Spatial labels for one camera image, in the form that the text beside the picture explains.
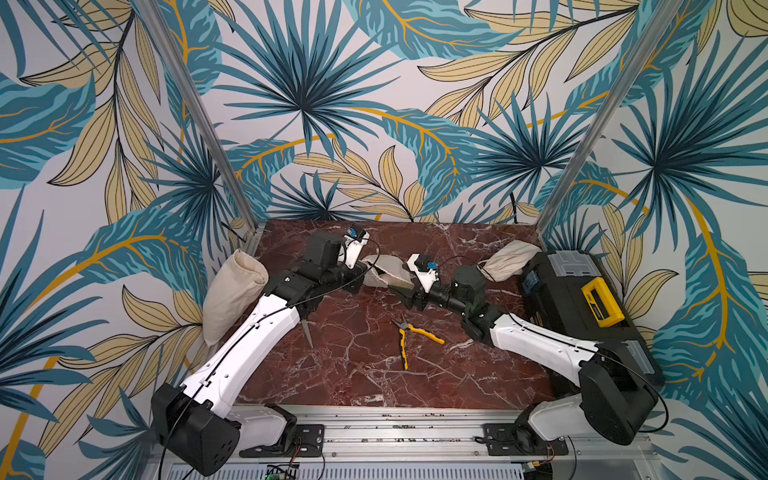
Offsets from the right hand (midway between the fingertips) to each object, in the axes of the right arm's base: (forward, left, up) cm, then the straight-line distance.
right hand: (379, 290), depth 74 cm
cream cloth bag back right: (+19, -42, -14) cm, 48 cm away
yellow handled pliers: (+1, -7, -23) cm, 24 cm away
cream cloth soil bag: (+6, -1, 0) cm, 6 cm away
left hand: (+5, +5, +2) cm, 7 cm away
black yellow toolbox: (+2, -52, -8) cm, 53 cm away
